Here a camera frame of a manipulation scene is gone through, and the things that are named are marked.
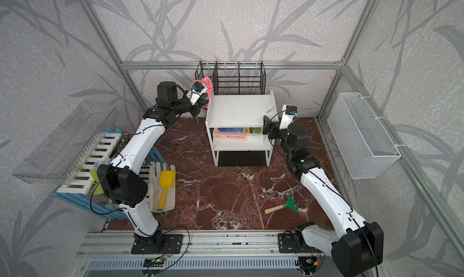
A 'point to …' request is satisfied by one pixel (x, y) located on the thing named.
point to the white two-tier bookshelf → (240, 111)
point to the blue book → (230, 129)
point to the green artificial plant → (98, 190)
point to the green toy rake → (290, 204)
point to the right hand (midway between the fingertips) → (273, 116)
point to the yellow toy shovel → (167, 181)
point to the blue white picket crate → (77, 187)
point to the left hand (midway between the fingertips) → (208, 97)
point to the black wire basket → (234, 78)
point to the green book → (257, 130)
